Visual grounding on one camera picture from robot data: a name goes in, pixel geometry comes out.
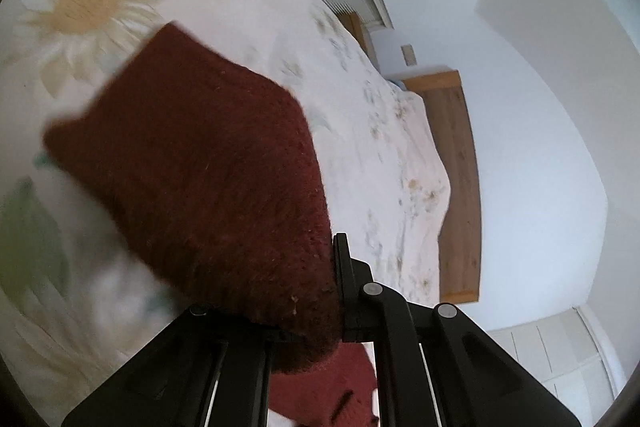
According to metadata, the wooden headboard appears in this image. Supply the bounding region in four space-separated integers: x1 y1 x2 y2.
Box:
404 70 482 305

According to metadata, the floral cream bed cover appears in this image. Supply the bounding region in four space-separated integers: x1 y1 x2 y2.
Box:
1 0 450 426

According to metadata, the wooden nightstand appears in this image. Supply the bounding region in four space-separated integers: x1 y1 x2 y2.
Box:
337 12 375 61

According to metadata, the dark red knitted sweater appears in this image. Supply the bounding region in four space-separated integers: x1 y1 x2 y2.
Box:
43 24 378 426

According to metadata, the beige wall switch plate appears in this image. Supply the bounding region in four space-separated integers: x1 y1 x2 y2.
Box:
401 44 416 67

